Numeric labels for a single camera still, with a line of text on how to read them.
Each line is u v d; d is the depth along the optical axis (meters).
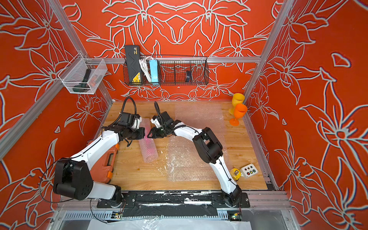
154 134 0.82
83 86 0.81
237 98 1.04
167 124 0.77
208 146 0.57
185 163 0.85
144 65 0.85
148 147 0.84
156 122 0.87
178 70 0.96
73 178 0.43
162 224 0.68
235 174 0.79
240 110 0.92
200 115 1.11
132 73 0.90
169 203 0.73
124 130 0.63
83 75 0.91
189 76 0.93
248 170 0.80
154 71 0.90
